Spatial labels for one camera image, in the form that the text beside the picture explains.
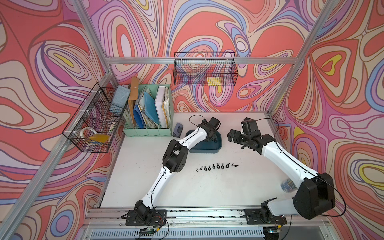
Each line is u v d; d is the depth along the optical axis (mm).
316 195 413
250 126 640
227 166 908
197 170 895
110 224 734
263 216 665
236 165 908
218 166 908
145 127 1063
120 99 812
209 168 907
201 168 907
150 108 937
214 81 908
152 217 728
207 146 1074
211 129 799
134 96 840
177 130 1048
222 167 908
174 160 639
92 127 723
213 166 908
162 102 908
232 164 913
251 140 619
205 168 907
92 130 729
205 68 969
